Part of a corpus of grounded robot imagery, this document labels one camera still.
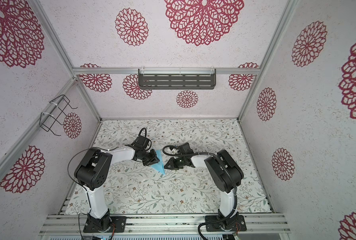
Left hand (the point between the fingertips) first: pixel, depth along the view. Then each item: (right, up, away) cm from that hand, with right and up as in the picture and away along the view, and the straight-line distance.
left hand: (159, 162), depth 97 cm
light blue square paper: (+1, -2, -3) cm, 4 cm away
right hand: (+4, -1, -6) cm, 8 cm away
